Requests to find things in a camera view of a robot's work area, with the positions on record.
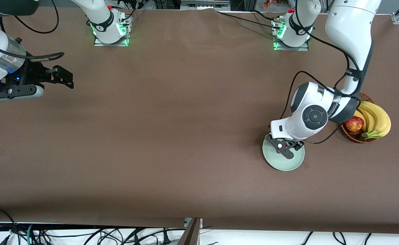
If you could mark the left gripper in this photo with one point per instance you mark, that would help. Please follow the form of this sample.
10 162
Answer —
296 145

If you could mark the grey metal rail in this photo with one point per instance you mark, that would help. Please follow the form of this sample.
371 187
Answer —
204 4

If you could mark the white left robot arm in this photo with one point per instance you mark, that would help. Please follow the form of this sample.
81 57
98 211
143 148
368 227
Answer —
349 27

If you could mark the brown wicker basket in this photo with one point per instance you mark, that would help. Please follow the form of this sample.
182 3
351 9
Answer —
354 137

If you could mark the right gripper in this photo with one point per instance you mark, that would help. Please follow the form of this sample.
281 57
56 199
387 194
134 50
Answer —
33 74

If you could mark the small orange object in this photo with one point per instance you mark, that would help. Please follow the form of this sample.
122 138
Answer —
267 4

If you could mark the red apple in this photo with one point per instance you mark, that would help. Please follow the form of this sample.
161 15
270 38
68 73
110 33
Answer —
354 125

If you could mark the light green round plate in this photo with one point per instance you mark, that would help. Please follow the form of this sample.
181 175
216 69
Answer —
284 163

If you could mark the yellow banana bunch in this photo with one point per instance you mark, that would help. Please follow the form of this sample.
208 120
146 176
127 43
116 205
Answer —
379 119

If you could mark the table support beam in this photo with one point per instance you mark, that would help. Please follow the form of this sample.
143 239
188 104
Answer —
191 234

